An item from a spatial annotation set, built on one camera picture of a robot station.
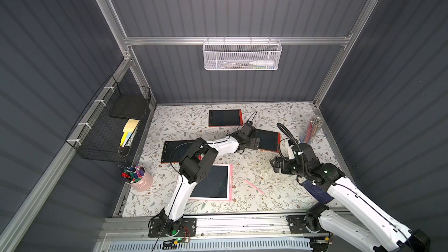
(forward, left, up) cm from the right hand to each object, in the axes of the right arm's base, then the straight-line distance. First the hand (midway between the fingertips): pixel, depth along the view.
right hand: (281, 162), depth 78 cm
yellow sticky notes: (+10, +67, +14) cm, 70 cm away
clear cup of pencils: (+18, -19, 0) cm, 26 cm away
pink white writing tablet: (-7, +30, -12) cm, 33 cm away
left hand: (+17, +9, -11) cm, 23 cm away
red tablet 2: (+23, -1, -16) cm, 28 cm away
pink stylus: (-7, +11, -14) cm, 19 cm away
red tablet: (+41, +27, -17) cm, 52 cm away
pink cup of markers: (-6, +65, -2) cm, 65 cm away
